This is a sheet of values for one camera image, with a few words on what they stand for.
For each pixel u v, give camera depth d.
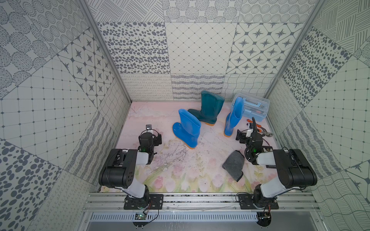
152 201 0.73
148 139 0.72
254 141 0.72
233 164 0.82
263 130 1.04
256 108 1.03
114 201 0.76
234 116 0.78
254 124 0.79
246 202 0.73
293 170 0.46
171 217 0.70
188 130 0.91
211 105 0.91
